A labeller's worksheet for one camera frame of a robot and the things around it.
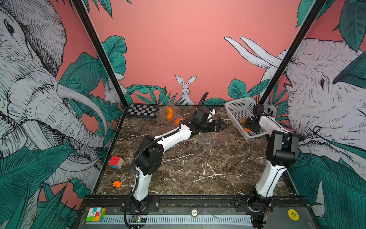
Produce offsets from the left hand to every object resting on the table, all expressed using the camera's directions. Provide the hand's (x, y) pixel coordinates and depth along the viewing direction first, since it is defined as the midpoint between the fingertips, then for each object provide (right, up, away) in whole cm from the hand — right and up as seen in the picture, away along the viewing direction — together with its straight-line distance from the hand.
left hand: (223, 125), depth 82 cm
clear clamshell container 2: (-33, +3, +22) cm, 40 cm away
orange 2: (+18, -4, +11) cm, 22 cm away
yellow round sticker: (+33, -46, -10) cm, 57 cm away
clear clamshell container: (-38, +7, +27) cm, 47 cm away
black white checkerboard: (-53, +10, +31) cm, 62 cm away
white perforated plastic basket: (+22, +12, +36) cm, 44 cm away
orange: (-35, +11, +29) cm, 46 cm away
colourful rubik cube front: (-64, -42, -16) cm, 78 cm away
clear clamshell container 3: (-4, -11, +19) cm, 22 cm away
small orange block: (-61, -33, -4) cm, 69 cm away
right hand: (+22, +1, +18) cm, 28 cm away
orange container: (-35, +6, +25) cm, 44 cm away
